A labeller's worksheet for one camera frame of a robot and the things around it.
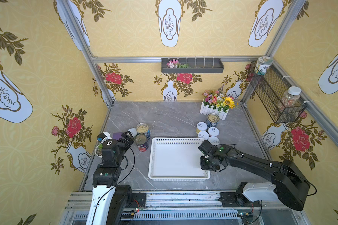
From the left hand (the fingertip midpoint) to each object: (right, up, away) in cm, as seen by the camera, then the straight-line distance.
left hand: (120, 137), depth 74 cm
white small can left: (+2, 0, +20) cm, 21 cm away
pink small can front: (+55, -5, +16) cm, 57 cm away
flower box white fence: (+57, +21, +23) cm, 65 cm away
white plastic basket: (+30, -16, +15) cm, 38 cm away
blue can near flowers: (+55, +8, +23) cm, 60 cm away
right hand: (+46, -18, +9) cm, 50 cm away
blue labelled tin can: (+8, +3, +18) cm, 20 cm away
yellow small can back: (+49, +4, +23) cm, 54 cm away
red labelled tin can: (+9, -5, +13) cm, 16 cm away
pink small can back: (+56, 0, +21) cm, 60 cm away
